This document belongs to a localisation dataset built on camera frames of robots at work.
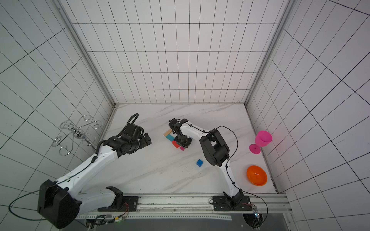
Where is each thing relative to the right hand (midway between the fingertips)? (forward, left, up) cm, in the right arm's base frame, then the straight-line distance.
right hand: (182, 141), depth 97 cm
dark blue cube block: (-15, -12, +2) cm, 19 cm away
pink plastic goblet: (-4, -48, +15) cm, 50 cm away
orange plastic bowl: (-21, -45, +2) cm, 49 cm away
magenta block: (-5, -1, +1) cm, 6 cm away
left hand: (-11, +22, +13) cm, 27 cm away
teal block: (+3, +9, +1) cm, 9 cm away
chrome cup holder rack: (-12, +48, +29) cm, 57 cm away
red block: (-5, +3, +5) cm, 8 cm away
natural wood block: (+6, +10, +2) cm, 12 cm away
